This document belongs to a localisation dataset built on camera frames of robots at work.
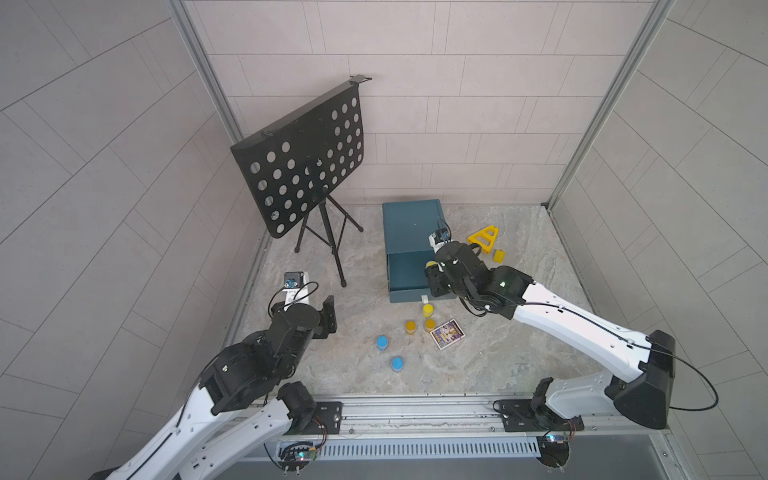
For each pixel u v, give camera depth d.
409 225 0.83
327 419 0.71
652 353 0.40
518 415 0.67
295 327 0.43
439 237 0.63
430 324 0.85
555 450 0.69
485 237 1.08
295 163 0.64
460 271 0.53
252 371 0.42
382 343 0.81
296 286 0.53
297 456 0.65
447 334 0.83
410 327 0.83
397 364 0.79
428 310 0.88
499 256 1.01
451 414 0.73
